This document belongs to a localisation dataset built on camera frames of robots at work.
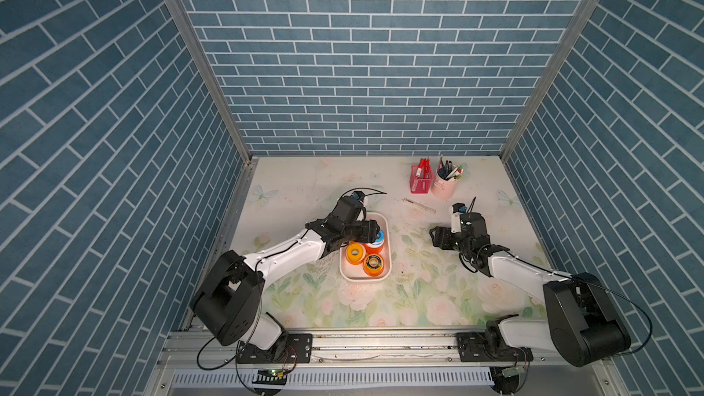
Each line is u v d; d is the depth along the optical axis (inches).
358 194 30.9
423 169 41.4
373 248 35.0
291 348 28.5
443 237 32.4
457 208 32.5
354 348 29.7
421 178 42.4
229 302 16.8
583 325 16.8
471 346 29.0
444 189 40.1
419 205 41.5
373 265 33.5
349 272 34.3
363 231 30.2
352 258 34.7
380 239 34.8
